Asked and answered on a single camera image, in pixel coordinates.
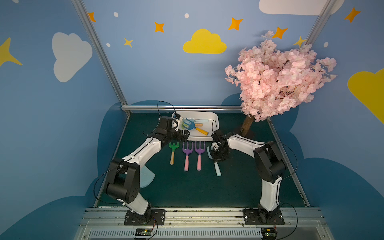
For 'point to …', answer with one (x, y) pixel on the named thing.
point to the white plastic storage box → (209, 127)
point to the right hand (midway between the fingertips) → (216, 159)
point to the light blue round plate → (146, 177)
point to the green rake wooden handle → (173, 147)
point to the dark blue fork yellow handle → (191, 126)
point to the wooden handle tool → (198, 124)
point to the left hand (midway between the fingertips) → (182, 129)
